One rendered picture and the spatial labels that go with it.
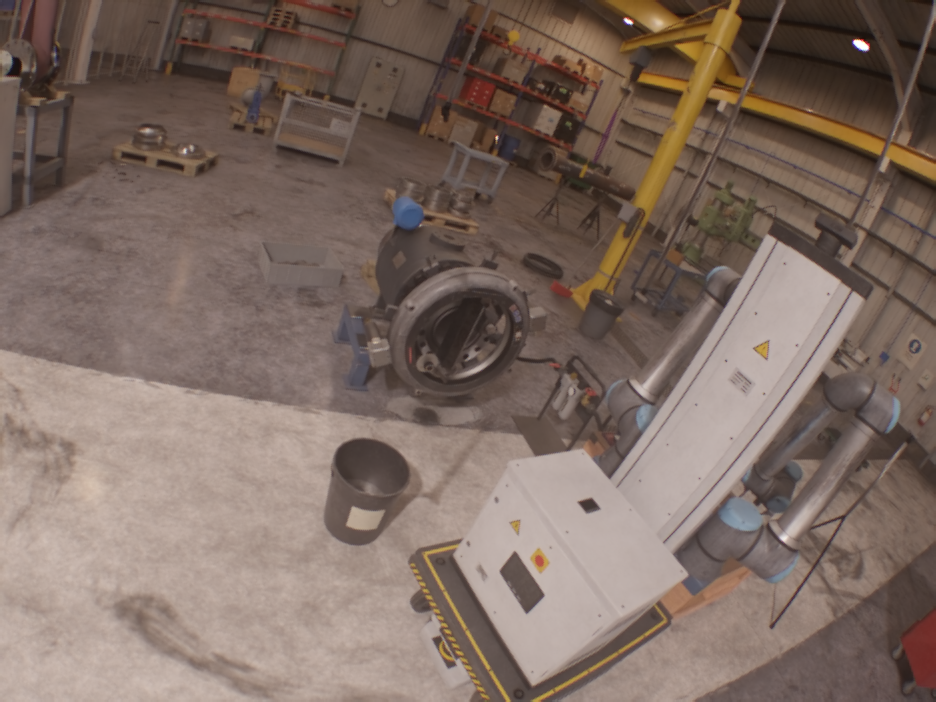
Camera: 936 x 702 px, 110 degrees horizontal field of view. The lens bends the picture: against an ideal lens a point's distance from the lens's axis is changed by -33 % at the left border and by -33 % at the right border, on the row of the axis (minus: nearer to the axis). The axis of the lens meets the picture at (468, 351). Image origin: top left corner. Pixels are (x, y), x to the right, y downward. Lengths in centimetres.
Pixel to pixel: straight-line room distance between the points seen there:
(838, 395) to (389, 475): 172
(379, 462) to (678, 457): 120
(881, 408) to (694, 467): 64
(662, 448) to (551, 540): 49
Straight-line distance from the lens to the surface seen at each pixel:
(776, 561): 172
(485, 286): 230
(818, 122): 1441
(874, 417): 165
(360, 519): 194
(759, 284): 145
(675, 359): 185
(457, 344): 241
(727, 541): 168
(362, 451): 205
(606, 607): 130
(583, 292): 617
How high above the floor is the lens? 170
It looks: 27 degrees down
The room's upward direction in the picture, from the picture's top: 24 degrees clockwise
